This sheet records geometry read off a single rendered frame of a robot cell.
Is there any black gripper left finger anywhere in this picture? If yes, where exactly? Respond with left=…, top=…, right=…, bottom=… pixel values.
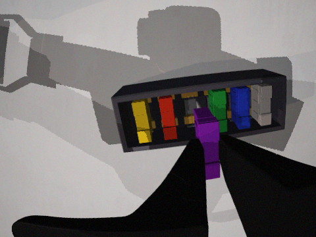
left=11, top=138, right=209, bottom=237

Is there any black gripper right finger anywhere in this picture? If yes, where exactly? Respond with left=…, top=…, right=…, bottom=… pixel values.
left=219, top=134, right=316, bottom=237

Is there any black fuse block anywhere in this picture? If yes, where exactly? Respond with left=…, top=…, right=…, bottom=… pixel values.
left=111, top=68, right=287, bottom=153

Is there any red fuse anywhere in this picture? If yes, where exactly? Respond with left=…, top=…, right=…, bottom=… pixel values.
left=158, top=95, right=177, bottom=140

